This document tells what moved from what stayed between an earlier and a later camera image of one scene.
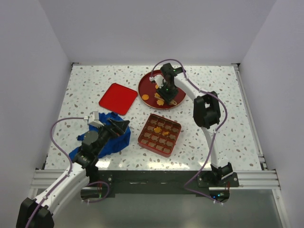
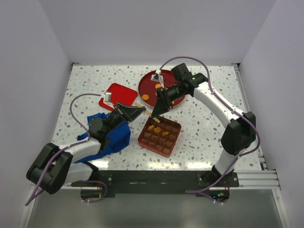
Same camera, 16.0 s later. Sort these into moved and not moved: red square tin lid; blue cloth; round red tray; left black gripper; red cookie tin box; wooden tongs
Moved: wooden tongs; left black gripper
Not moved: red square tin lid; red cookie tin box; blue cloth; round red tray
